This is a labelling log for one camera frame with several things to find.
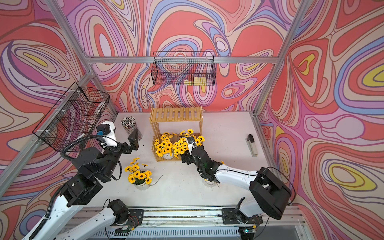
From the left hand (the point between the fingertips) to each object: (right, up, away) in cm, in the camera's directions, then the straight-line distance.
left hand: (127, 128), depth 59 cm
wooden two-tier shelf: (+15, +8, +23) cm, 28 cm away
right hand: (+23, -13, +25) cm, 37 cm away
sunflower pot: (+11, -10, +20) cm, 25 cm away
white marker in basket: (-31, -4, +15) cm, 35 cm away
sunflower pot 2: (+20, -9, +13) cm, 26 cm away
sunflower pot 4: (+35, -29, +18) cm, 49 cm away
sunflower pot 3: (0, -24, +12) cm, 27 cm away
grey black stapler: (+65, -11, +37) cm, 76 cm away
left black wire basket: (-37, +7, +19) cm, 43 cm away
